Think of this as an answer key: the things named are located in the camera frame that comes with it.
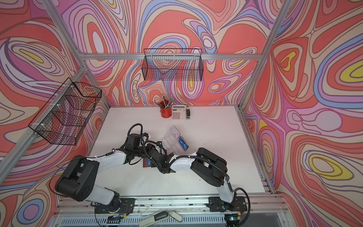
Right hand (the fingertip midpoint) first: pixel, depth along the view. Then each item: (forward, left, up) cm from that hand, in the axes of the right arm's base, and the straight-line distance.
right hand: (156, 161), depth 90 cm
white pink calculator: (+41, -15, +2) cm, 43 cm away
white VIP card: (+16, -13, +10) cm, 23 cm away
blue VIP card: (+7, -18, +10) cm, 22 cm away
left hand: (+5, -4, +6) cm, 9 cm away
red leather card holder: (-1, +6, +2) cm, 6 cm away
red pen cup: (+36, -5, +7) cm, 37 cm away
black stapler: (+37, -23, +5) cm, 44 cm away
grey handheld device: (-31, -5, +6) cm, 32 cm away
